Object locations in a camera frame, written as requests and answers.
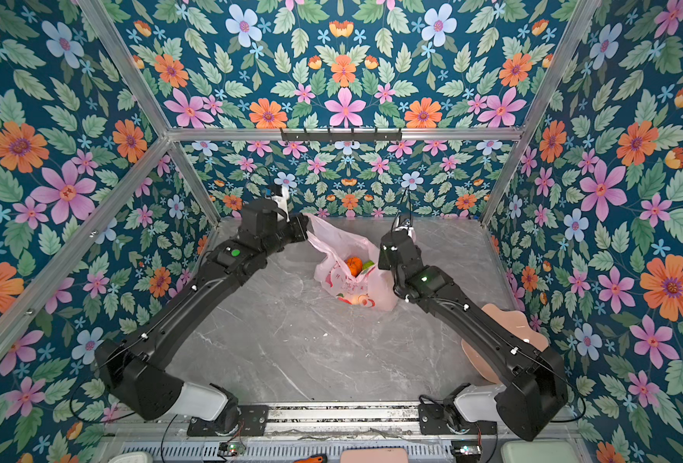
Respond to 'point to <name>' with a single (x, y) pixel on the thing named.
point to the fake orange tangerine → (355, 265)
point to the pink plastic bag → (372, 288)
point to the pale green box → (537, 451)
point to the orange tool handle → (313, 459)
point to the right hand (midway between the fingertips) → (392, 242)
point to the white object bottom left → (132, 457)
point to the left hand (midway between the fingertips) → (312, 208)
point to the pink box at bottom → (374, 455)
